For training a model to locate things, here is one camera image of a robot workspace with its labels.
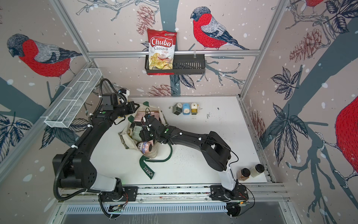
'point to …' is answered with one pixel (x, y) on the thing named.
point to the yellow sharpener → (194, 109)
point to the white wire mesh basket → (64, 113)
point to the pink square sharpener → (155, 113)
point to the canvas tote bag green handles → (130, 135)
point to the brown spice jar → (243, 174)
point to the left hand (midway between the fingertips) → (140, 102)
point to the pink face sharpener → (146, 147)
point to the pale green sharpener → (135, 136)
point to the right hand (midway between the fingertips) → (143, 133)
